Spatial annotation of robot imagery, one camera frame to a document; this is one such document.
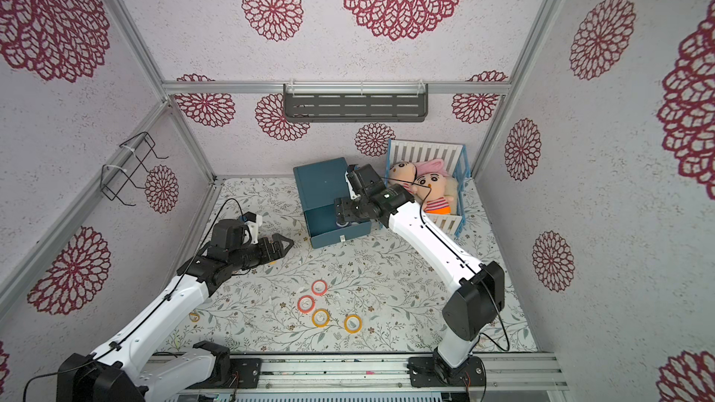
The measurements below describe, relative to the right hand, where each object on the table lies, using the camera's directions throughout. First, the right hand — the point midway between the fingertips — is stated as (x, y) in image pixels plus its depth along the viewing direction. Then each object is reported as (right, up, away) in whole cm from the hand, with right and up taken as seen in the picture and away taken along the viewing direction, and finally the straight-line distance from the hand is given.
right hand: (356, 210), depth 81 cm
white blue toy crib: (+38, +19, +27) cm, 50 cm away
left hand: (-21, -11, 0) cm, 24 cm away
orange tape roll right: (-1, -34, +2) cm, 34 cm away
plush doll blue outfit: (+18, +13, +22) cm, 31 cm away
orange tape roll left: (-11, -32, +3) cm, 34 cm away
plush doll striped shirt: (+29, +7, +19) cm, 35 cm away
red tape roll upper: (-12, -25, +9) cm, 30 cm away
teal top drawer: (-9, -5, -2) cm, 11 cm away
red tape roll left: (-16, -29, +5) cm, 34 cm away
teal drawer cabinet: (-12, +8, +10) cm, 17 cm away
